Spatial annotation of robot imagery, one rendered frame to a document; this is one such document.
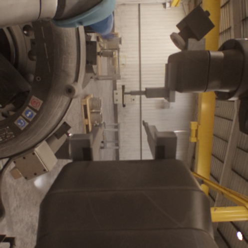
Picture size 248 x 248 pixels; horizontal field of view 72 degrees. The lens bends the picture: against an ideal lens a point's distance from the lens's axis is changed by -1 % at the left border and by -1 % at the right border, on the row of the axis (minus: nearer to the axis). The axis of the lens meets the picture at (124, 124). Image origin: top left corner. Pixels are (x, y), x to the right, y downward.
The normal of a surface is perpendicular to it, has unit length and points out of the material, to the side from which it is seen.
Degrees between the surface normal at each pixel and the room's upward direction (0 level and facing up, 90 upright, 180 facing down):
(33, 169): 90
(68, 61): 46
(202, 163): 90
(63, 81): 62
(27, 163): 90
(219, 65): 70
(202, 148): 90
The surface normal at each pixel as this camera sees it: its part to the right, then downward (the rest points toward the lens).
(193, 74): 0.00, 0.30
